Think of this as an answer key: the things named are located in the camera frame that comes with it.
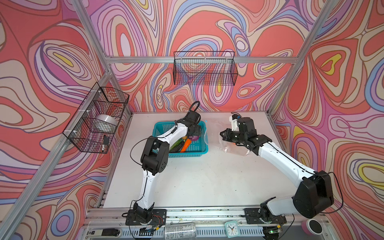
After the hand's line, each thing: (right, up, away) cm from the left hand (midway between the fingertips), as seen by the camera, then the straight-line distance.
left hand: (196, 130), depth 100 cm
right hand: (+14, -3, -17) cm, 22 cm away
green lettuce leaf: (-13, -11, -4) cm, 17 cm away
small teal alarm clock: (+16, -46, -31) cm, 58 cm away
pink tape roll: (+52, -43, -34) cm, 75 cm away
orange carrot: (-6, -10, -2) cm, 12 cm away
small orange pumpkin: (+19, -6, -28) cm, 34 cm away
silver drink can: (-8, -44, -35) cm, 57 cm away
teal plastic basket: (-1, -13, -2) cm, 13 cm away
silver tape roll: (-44, +4, -30) cm, 53 cm away
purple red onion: (-1, -5, -5) cm, 7 cm away
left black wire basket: (-53, +1, -26) cm, 59 cm away
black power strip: (-42, -46, -34) cm, 71 cm away
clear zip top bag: (+11, +1, -7) cm, 13 cm away
